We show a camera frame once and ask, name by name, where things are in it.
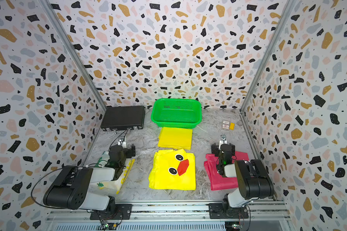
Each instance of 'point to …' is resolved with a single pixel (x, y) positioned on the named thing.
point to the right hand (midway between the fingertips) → (224, 143)
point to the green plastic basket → (178, 113)
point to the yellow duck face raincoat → (173, 170)
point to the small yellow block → (232, 126)
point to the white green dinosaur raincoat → (113, 186)
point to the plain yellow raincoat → (176, 138)
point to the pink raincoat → (218, 181)
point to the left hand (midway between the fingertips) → (126, 144)
